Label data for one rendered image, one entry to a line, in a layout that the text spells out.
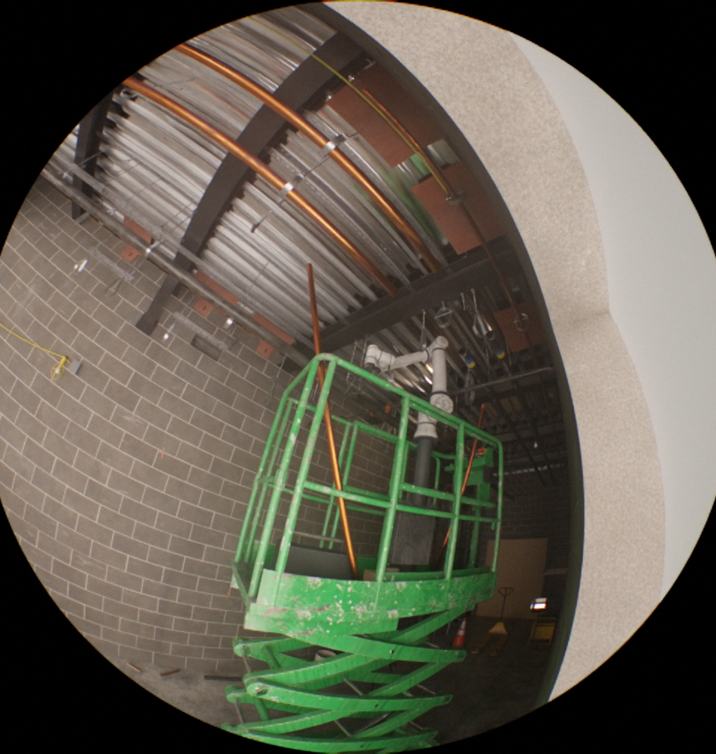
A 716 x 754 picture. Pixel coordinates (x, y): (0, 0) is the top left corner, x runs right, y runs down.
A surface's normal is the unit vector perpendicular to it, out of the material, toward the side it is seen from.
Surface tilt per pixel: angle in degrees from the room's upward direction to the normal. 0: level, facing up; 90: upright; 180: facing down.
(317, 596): 90
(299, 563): 90
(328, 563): 90
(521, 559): 90
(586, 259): 180
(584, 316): 180
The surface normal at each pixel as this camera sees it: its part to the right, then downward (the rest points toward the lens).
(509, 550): -0.66, -0.49
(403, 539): 0.52, -0.37
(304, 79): -0.18, 0.83
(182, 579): 0.72, -0.24
